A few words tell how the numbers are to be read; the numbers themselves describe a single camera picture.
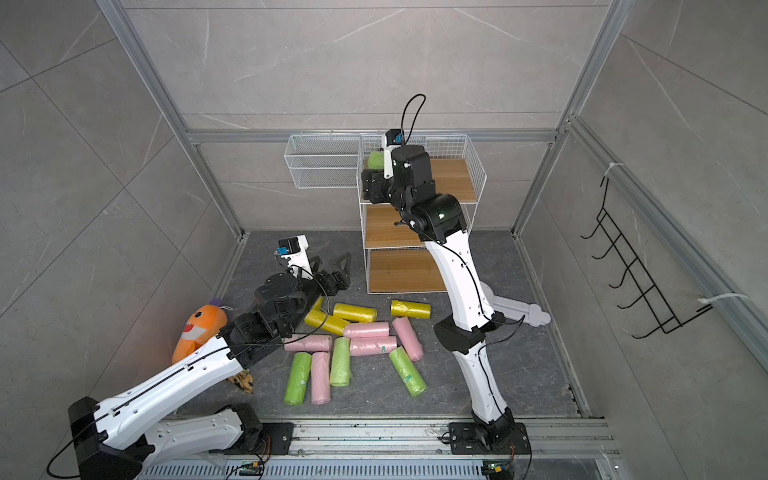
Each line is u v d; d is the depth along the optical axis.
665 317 0.59
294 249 0.55
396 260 1.12
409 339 0.88
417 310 0.93
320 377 0.81
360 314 0.90
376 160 0.74
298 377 0.81
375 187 0.59
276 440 0.73
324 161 1.02
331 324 0.89
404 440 0.75
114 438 0.38
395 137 0.55
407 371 0.81
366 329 0.88
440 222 0.47
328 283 0.58
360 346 0.85
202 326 0.84
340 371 0.82
